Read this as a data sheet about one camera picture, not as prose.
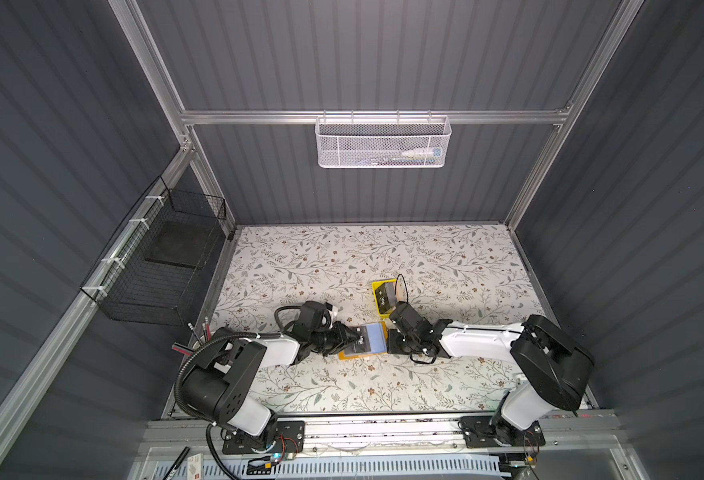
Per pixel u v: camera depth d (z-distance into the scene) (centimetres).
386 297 96
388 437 75
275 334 62
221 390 44
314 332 75
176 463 70
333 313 88
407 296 99
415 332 69
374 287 99
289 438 73
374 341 90
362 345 88
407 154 91
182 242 77
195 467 69
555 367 45
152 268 73
